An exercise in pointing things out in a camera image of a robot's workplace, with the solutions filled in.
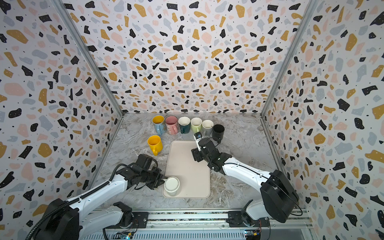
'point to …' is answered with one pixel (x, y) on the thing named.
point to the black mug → (218, 132)
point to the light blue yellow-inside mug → (159, 124)
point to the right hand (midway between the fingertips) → (195, 144)
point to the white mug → (171, 184)
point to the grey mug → (207, 127)
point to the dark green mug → (184, 124)
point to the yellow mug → (155, 144)
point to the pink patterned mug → (172, 124)
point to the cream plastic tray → (194, 176)
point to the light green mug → (196, 124)
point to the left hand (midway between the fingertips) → (170, 175)
